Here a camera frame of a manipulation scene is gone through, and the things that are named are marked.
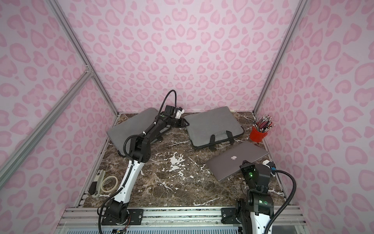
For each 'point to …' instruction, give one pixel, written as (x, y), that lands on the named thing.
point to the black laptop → (228, 164)
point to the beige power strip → (102, 185)
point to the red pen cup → (256, 136)
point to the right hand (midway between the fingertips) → (241, 159)
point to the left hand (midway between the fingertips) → (189, 123)
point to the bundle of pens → (264, 124)
